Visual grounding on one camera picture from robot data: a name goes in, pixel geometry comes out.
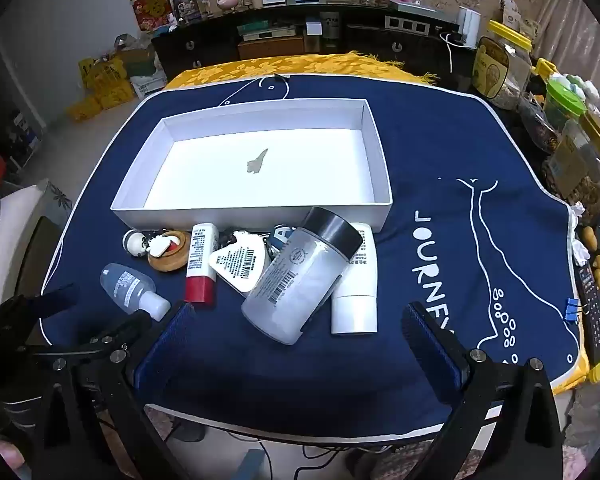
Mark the large clear bottle black cap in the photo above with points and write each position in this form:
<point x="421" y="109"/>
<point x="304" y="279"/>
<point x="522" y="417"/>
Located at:
<point x="295" y="290"/>

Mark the yellow gourd ornaments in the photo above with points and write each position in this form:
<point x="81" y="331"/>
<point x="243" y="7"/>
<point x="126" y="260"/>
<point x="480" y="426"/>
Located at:
<point x="599" y="262"/>

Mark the small white box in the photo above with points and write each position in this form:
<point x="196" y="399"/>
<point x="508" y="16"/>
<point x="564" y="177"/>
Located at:
<point x="313" y="30"/>

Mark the blue binder clip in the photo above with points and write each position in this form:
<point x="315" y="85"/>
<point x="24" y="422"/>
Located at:
<point x="575" y="307"/>

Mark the white figurine red scarf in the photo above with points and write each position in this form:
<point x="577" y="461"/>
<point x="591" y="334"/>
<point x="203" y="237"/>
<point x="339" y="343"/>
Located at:
<point x="161" y="246"/>

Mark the cream printed bag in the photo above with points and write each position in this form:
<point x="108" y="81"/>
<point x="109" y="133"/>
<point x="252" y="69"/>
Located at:
<point x="515" y="12"/>

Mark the white router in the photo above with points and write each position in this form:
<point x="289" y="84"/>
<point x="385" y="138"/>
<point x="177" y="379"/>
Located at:
<point x="469" y="27"/>

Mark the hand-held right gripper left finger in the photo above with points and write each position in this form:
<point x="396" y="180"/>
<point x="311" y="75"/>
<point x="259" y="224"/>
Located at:
<point x="165" y="340"/>

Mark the leaf printed white bin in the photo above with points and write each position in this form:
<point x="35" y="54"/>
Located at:
<point x="55" y="200"/>

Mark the white plastic case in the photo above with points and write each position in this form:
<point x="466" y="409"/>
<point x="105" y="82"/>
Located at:
<point x="237" y="265"/>

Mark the navy printed mat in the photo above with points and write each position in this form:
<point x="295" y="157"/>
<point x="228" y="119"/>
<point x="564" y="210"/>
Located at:
<point x="430" y="160"/>

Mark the red gold gift box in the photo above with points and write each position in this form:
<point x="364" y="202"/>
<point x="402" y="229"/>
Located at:
<point x="152" y="10"/>

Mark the pink pig ornament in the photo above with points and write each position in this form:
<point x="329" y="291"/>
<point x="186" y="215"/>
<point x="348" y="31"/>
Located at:
<point x="227" y="1"/>

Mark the printed picture box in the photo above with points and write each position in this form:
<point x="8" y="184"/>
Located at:
<point x="189" y="4"/>

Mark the white plastic crate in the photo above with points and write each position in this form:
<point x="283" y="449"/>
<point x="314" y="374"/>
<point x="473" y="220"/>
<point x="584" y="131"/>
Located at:
<point x="147" y="84"/>

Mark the black calculator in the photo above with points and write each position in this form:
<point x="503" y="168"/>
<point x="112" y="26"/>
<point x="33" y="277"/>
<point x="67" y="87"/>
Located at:
<point x="592" y="305"/>

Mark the white cardboard box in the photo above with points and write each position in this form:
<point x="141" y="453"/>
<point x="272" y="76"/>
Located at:
<point x="260" y="185"/>

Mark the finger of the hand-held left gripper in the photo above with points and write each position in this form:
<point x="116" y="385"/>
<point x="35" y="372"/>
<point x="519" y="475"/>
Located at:
<point x="115" y="332"/>
<point x="45" y="305"/>

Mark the green-lid jar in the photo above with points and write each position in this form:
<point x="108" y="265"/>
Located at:
<point x="562" y="102"/>

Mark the yellow plastic crates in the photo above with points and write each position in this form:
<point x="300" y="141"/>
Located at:
<point x="105" y="82"/>

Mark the beige curtain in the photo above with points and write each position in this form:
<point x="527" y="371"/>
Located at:
<point x="580" y="35"/>

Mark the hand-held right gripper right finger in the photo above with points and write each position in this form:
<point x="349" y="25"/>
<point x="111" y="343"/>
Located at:
<point x="427" y="337"/>

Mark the yellow-lid jar printed label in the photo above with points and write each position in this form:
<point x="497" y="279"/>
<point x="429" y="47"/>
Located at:
<point x="502" y="67"/>

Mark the black low cabinet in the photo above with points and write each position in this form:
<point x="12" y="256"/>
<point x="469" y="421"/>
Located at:
<point x="380" y="45"/>

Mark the white tube red cap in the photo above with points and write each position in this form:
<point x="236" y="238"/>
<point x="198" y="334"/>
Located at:
<point x="202" y="255"/>

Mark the white socket panel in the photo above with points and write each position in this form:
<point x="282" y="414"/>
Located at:
<point x="405" y="24"/>

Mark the clear jar dark contents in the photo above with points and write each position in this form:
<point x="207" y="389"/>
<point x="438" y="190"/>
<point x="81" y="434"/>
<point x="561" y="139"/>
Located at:
<point x="537" y="122"/>

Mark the small clear bottle white cap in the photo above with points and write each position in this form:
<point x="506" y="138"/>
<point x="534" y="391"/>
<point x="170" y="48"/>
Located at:
<point x="125" y="285"/>

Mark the person's left hand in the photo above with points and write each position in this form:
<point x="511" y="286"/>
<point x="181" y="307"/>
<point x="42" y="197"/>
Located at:
<point x="7" y="455"/>

